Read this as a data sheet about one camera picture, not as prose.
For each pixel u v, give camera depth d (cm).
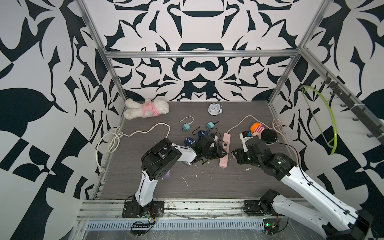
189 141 96
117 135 97
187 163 87
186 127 103
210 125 105
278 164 50
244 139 68
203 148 76
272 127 102
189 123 105
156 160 53
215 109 111
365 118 55
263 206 67
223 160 87
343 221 39
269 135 93
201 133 99
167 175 85
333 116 68
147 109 104
